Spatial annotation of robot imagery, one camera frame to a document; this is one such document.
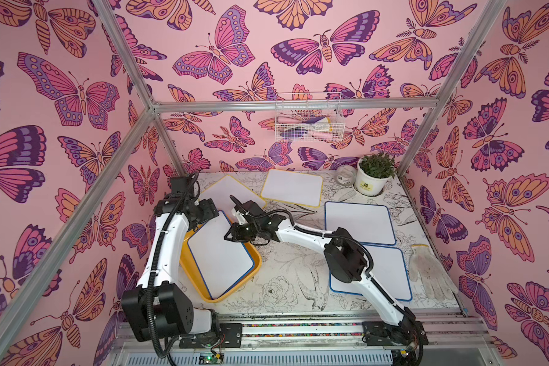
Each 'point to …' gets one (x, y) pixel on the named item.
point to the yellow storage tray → (188, 264)
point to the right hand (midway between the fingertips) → (224, 234)
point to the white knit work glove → (435, 279)
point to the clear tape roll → (345, 175)
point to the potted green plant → (373, 172)
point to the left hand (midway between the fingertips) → (208, 212)
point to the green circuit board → (213, 359)
